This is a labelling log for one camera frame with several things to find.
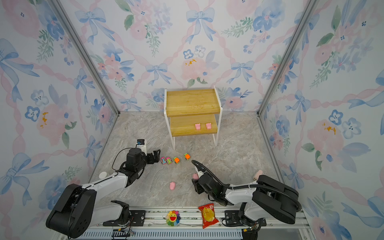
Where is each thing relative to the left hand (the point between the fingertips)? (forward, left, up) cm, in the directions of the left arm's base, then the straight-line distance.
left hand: (153, 149), depth 89 cm
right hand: (-14, -25, -9) cm, 30 cm away
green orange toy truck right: (-1, -20, -6) cm, 21 cm away
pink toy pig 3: (-14, -25, -7) cm, 29 cm away
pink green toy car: (-5, -9, -5) cm, 11 cm away
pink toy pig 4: (-19, -12, -8) cm, 24 cm away
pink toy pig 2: (+10, -26, +9) cm, 30 cm away
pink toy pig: (+11, -33, +9) cm, 36 cm away
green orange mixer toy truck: (-4, -13, -7) cm, 15 cm away
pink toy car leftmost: (-5, -6, -5) cm, 9 cm away
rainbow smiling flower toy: (-34, -14, -8) cm, 38 cm away
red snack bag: (-34, -32, -7) cm, 47 cm away
